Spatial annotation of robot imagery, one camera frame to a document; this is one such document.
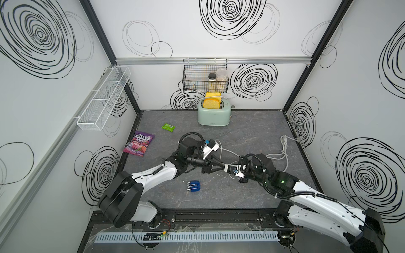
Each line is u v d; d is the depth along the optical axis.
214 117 1.07
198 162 0.68
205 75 0.89
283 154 0.94
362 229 0.40
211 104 0.97
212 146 0.67
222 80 0.85
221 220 0.75
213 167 0.68
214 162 0.68
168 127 1.08
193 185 0.82
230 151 0.97
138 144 0.99
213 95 1.02
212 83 0.85
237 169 0.61
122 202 0.42
